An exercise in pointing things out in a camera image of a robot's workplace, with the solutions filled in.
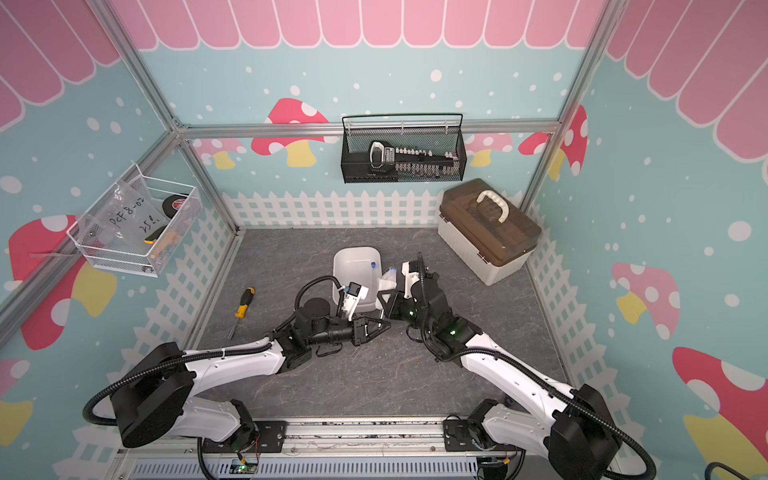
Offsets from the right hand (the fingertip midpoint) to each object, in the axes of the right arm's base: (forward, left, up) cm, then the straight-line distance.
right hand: (379, 293), depth 76 cm
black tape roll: (+21, +55, +13) cm, 61 cm away
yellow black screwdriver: (+7, +46, -20) cm, 51 cm away
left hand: (-8, -3, -5) cm, 10 cm away
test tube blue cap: (+25, +4, -21) cm, 33 cm away
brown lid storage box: (+27, -34, -7) cm, 44 cm away
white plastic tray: (+26, +9, -22) cm, 35 cm away
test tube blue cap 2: (+4, -4, +3) cm, 6 cm away
